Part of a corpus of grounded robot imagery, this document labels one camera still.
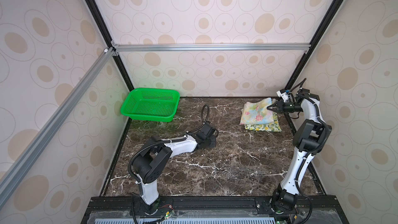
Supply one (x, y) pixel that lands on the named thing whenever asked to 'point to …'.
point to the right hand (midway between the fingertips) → (270, 107)
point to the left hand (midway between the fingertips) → (218, 139)
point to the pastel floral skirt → (257, 112)
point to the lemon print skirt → (271, 126)
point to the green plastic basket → (151, 104)
